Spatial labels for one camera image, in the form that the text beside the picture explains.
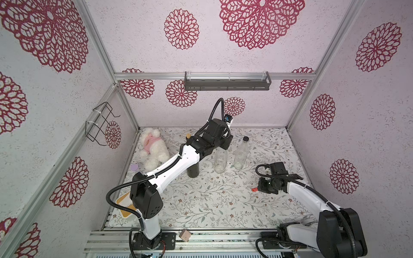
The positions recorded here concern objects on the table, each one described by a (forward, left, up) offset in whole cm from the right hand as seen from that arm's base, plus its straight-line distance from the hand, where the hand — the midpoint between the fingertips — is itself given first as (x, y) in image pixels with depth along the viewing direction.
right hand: (257, 185), depth 88 cm
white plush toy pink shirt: (+19, +61, +4) cm, 64 cm away
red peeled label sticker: (-1, +1, -3) cm, 4 cm away
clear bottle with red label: (+24, +5, -4) cm, 25 cm away
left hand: (+14, +18, +25) cm, 34 cm away
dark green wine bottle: (+6, +36, +3) cm, 36 cm away
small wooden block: (-25, +37, -1) cm, 45 cm away
